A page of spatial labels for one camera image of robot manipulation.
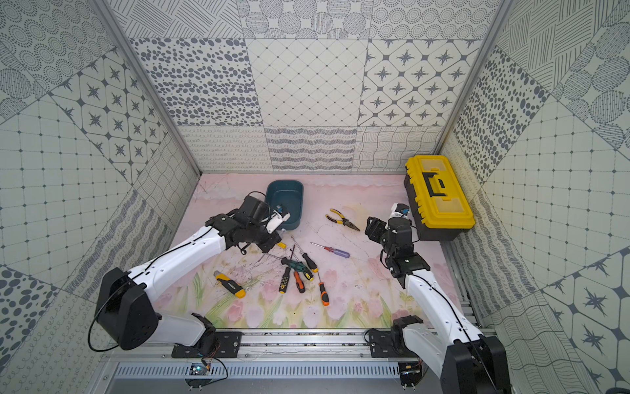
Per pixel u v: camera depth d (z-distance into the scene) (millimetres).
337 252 932
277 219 747
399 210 717
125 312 408
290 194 1117
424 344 545
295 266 866
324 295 822
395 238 633
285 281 860
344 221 1033
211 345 689
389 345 735
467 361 386
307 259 916
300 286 839
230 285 841
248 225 629
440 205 881
